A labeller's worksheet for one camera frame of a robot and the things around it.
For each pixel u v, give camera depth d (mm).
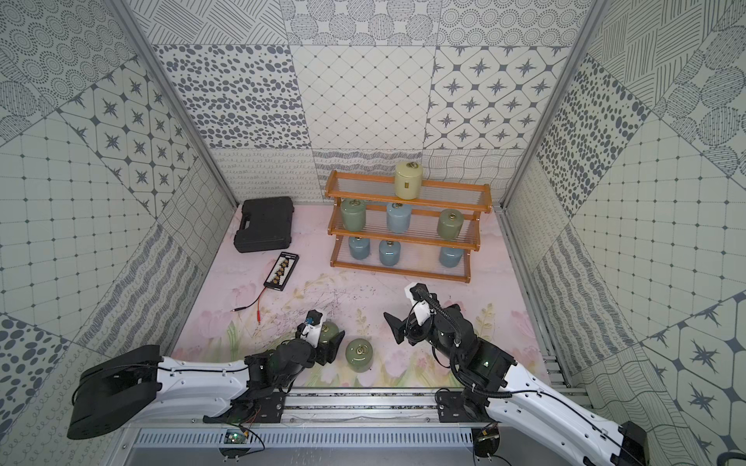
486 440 731
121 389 466
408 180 781
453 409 731
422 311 625
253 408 662
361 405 761
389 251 971
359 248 983
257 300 933
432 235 961
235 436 715
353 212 881
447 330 536
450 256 959
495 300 954
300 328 762
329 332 793
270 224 1143
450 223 870
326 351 736
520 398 494
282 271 987
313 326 706
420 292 626
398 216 881
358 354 748
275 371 626
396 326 632
